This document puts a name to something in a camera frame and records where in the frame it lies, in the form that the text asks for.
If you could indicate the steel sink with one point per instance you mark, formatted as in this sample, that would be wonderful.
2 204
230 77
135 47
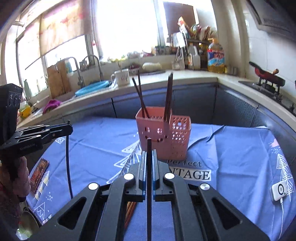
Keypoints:
69 97

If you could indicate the printed window blind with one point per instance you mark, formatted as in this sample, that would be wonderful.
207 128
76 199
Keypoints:
62 27

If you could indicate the small metal cups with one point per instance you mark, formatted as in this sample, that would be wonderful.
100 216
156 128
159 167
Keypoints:
232 70

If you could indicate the black range hood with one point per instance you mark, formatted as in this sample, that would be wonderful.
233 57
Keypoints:
275 20

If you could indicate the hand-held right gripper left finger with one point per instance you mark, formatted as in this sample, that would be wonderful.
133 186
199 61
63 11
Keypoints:
143 194

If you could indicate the row of seasoning jars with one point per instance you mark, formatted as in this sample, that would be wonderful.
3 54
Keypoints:
161 51

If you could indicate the yellow plastic container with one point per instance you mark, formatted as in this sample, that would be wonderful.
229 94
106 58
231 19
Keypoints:
25 112

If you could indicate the steel faucet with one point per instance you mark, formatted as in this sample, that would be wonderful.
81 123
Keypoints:
100 69
79 76

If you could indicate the round dark mat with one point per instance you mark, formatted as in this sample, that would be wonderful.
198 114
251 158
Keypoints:
161 72

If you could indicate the magenta cloth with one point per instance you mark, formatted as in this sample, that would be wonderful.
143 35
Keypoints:
52 105

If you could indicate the steel cleaver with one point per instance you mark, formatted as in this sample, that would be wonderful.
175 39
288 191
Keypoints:
179 40

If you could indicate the plastic food bag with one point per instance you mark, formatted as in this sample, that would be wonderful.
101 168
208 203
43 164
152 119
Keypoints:
203 31

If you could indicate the blue plastic basin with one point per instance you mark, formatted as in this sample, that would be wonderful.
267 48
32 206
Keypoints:
92 88

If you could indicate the white kitchen countertop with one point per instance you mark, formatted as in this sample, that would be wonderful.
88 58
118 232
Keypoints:
189 75

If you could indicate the pink utensil holder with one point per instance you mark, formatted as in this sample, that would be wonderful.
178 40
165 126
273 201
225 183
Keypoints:
161 150

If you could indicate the person's left forearm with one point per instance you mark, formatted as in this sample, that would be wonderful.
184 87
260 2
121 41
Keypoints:
8 208

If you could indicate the white mug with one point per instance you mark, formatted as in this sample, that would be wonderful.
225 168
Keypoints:
122 78

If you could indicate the brown board panel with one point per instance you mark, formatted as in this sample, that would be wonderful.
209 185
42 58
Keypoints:
175 9

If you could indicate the blue dish soap bottle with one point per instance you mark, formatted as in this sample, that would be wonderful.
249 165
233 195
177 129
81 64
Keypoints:
69 68

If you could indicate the wooden cutting board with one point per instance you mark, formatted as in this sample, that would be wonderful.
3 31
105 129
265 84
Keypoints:
57 81

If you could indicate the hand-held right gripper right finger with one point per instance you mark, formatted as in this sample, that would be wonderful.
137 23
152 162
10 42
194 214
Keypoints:
156 194

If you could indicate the black metal rack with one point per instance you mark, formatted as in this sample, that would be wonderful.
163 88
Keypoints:
196 41

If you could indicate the kitchen window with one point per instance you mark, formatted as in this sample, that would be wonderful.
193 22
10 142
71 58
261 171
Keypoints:
129 23

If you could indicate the yellow cooking oil bottle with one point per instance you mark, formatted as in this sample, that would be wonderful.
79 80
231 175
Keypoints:
216 60

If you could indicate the person's left hand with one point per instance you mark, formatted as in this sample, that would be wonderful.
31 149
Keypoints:
23 187

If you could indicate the small white device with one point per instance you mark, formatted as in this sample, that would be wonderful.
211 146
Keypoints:
278 191

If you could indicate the pale green bottle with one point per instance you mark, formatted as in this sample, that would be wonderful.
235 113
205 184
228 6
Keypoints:
27 90

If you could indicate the red frying pan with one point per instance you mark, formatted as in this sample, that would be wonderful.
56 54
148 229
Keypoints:
266 74

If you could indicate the blue printed tablecloth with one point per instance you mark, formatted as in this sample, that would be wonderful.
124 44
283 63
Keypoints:
231 162

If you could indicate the yellow snack packet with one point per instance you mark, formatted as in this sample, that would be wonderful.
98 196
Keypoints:
183 25

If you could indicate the dark sauce bottle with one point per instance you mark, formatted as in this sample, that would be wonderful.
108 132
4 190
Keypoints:
204 58

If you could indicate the small glass jar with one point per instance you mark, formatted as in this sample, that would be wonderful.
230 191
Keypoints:
176 66

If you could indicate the brown patterned flat case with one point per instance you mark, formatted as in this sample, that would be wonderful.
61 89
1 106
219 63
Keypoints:
39 175

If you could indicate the reddish brown wooden chopstick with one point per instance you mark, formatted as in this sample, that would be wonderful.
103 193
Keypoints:
133 208
128 214

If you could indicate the white dough lump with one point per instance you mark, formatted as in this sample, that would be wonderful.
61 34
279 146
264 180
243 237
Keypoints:
151 66

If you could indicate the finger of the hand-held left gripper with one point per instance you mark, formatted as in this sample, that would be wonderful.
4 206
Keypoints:
46 127
62 132

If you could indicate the white plastic jug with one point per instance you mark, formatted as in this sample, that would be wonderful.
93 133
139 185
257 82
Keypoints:
194 60

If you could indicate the black gas stove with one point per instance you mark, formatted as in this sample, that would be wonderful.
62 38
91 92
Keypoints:
266 89

